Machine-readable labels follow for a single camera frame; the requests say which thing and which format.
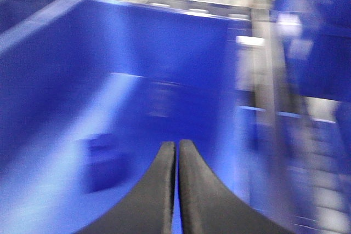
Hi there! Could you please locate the row of blue bins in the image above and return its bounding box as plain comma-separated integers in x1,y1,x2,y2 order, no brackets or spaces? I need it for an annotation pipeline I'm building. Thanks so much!
0,0,351,101

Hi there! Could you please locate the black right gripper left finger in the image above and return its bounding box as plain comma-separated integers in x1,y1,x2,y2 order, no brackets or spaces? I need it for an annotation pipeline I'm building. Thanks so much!
76,141,177,234

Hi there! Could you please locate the large blue plastic bin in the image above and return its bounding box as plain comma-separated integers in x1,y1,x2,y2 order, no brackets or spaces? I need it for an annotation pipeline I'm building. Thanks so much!
0,0,257,234

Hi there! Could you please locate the steel rack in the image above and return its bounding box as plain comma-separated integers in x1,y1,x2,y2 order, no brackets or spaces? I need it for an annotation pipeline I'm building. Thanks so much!
235,6,351,234

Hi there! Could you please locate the blue plastic box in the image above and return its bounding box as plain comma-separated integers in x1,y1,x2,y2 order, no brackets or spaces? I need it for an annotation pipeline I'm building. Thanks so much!
78,133,131,194

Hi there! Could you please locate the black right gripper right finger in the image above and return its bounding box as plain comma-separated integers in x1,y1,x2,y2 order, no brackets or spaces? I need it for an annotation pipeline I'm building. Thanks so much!
178,139,291,234

